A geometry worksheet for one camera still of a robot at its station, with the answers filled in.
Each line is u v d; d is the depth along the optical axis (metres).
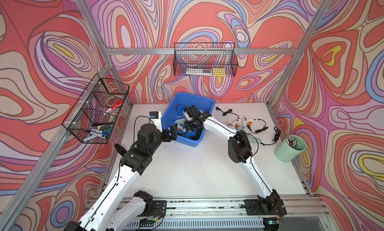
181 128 1.01
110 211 0.40
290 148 0.79
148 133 0.50
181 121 1.01
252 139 0.96
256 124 1.07
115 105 0.77
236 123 1.07
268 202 0.64
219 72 0.91
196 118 0.78
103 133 0.68
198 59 0.93
